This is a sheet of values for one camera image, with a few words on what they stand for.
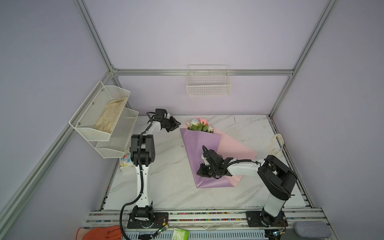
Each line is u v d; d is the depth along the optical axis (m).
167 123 0.95
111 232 0.70
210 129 1.06
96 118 0.77
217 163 0.71
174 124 0.98
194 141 1.03
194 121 1.04
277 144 1.05
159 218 0.74
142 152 0.62
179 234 0.68
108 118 0.79
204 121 1.08
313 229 0.69
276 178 0.49
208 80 0.94
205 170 0.79
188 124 1.10
